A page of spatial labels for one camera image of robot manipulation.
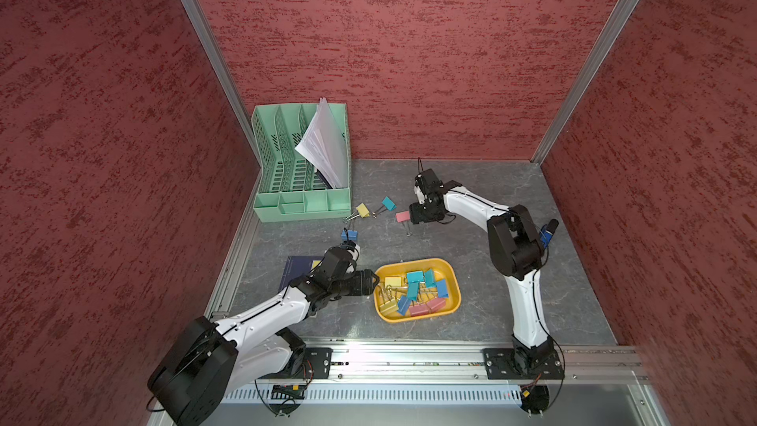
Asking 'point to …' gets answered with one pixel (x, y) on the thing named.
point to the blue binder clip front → (443, 291)
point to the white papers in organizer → (324, 144)
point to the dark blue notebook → (296, 266)
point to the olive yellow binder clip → (392, 281)
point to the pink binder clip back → (418, 310)
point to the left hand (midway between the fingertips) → (367, 285)
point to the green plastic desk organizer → (287, 186)
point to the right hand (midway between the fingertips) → (420, 219)
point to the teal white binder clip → (415, 278)
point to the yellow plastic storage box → (443, 271)
